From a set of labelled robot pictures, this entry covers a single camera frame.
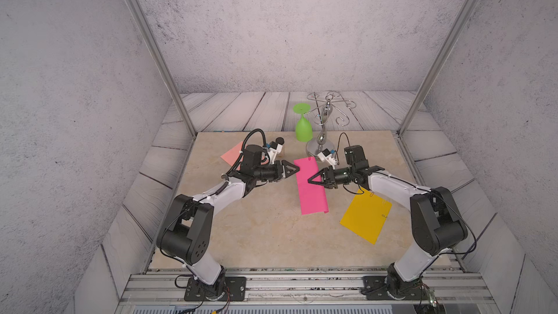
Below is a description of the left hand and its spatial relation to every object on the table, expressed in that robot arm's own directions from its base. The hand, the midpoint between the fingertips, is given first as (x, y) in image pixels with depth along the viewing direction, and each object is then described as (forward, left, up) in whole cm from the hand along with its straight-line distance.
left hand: (299, 172), depth 82 cm
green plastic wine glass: (+24, -4, 0) cm, 24 cm away
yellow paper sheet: (-8, -28, -19) cm, 35 cm away
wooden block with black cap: (+24, +7, -9) cm, 27 cm away
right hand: (-4, -5, -2) cm, 6 cm away
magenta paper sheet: (-8, -5, -5) cm, 10 cm away
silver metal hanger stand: (+27, -11, -17) cm, 34 cm away
